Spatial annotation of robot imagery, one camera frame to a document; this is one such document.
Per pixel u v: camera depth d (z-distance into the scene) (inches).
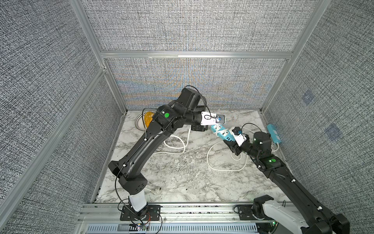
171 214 29.5
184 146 30.8
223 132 30.0
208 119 20.1
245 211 28.8
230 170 34.6
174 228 27.6
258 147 23.1
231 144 27.1
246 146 26.1
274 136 41.0
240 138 25.3
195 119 20.4
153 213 28.8
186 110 17.8
